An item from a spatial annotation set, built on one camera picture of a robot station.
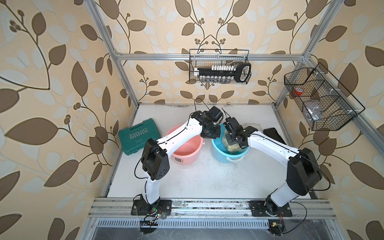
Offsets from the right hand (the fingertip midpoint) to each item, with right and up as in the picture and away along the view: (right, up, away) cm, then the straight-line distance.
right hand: (234, 136), depth 89 cm
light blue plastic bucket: (-10, -7, -15) cm, 19 cm away
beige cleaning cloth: (0, -7, -1) cm, 7 cm away
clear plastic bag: (+36, +14, -17) cm, 42 cm away
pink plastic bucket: (-26, -7, -14) cm, 30 cm away
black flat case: (+30, 0, +11) cm, 32 cm away
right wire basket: (+41, +18, -17) cm, 48 cm away
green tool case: (-63, -2, +7) cm, 64 cm away
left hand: (-12, +2, -7) cm, 14 cm away
